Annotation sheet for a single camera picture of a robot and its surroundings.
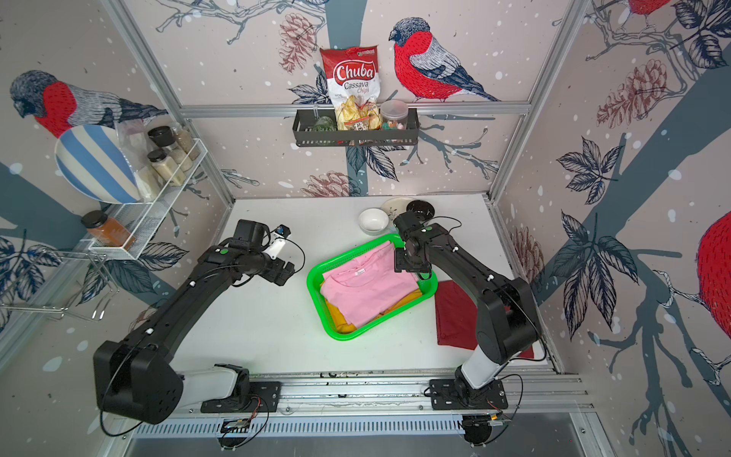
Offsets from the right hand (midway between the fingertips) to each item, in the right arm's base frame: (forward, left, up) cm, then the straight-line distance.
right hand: (405, 262), depth 88 cm
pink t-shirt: (-5, +13, -7) cm, 16 cm away
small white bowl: (+23, +11, -7) cm, 26 cm away
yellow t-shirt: (-18, +18, -9) cm, 27 cm away
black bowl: (+31, -10, -8) cm, 33 cm away
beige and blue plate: (+34, +2, -10) cm, 35 cm away
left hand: (-3, +37, +6) cm, 37 cm away
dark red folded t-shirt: (-10, -18, -13) cm, 24 cm away
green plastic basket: (-6, +29, -3) cm, 29 cm away
